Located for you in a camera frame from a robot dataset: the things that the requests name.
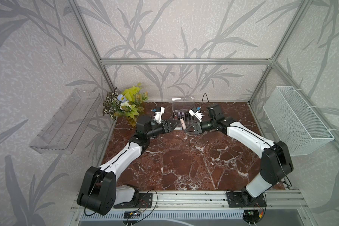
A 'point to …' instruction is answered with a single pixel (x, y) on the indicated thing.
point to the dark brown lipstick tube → (173, 115)
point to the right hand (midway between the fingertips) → (186, 130)
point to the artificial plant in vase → (129, 104)
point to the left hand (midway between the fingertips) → (177, 124)
